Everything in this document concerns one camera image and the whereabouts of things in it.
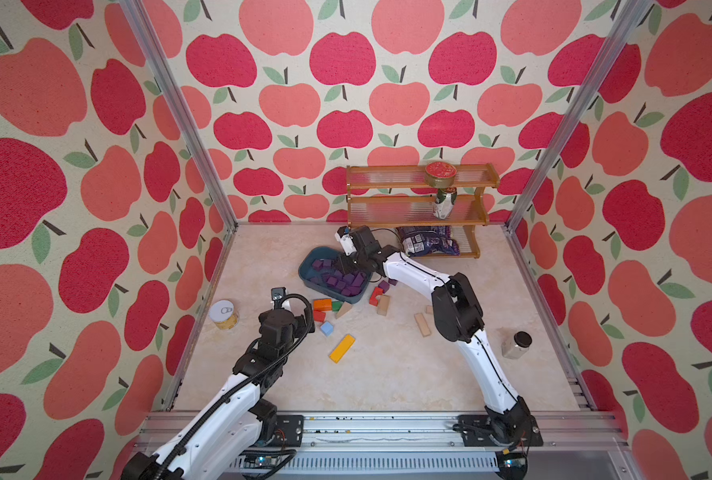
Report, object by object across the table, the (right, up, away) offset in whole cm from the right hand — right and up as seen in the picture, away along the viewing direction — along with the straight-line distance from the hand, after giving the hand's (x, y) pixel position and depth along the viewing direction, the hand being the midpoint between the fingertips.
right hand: (338, 265), depth 100 cm
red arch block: (+12, -11, -2) cm, 16 cm away
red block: (-6, -16, -5) cm, 18 cm away
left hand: (-11, -12, -17) cm, 24 cm away
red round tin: (+32, +29, -10) cm, 44 cm away
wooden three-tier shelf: (+32, +26, +13) cm, 43 cm away
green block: (0, -13, -5) cm, 14 cm away
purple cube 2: (+3, -9, -2) cm, 10 cm away
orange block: (-5, -13, -4) cm, 14 cm away
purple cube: (-2, -6, +1) cm, 6 cm away
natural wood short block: (+15, -13, -3) cm, 20 cm away
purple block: (+3, -5, +1) cm, 6 cm away
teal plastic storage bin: (-8, -6, +3) cm, 10 cm away
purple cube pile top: (+16, -7, +1) cm, 17 cm away
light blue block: (-3, -19, -10) cm, 22 cm away
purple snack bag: (+32, +9, +4) cm, 34 cm away
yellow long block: (+2, -25, -12) cm, 27 cm away
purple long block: (-8, 0, +4) cm, 9 cm away
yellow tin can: (-35, -14, -10) cm, 39 cm away
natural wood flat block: (+22, -8, -38) cm, 44 cm away
